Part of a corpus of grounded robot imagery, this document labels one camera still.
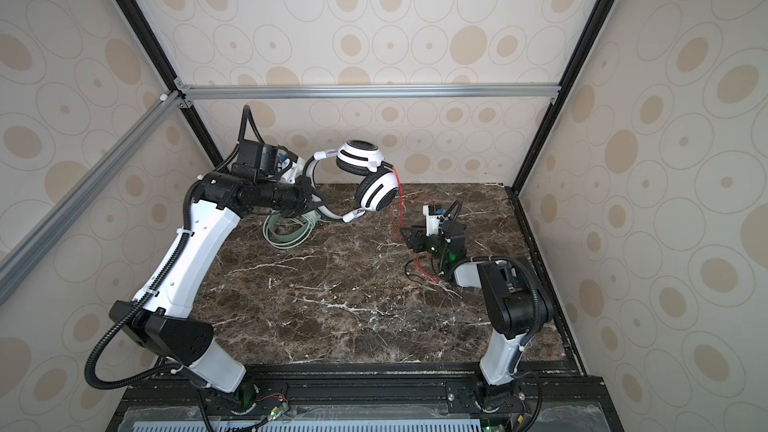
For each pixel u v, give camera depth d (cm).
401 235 90
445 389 76
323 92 184
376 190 58
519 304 49
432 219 84
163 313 41
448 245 73
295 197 62
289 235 102
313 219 103
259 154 56
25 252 52
